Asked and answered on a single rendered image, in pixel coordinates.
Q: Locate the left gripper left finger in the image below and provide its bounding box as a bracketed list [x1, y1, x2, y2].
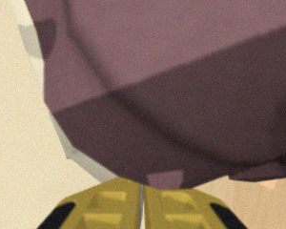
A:
[54, 177, 140, 229]

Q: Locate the cream pillow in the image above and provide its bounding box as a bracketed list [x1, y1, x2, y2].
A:
[10, 0, 144, 229]

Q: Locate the maroon pillowcase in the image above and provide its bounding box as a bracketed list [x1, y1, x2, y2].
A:
[24, 0, 286, 190]

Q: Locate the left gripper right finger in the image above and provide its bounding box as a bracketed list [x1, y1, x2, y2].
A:
[144, 185, 229, 229]

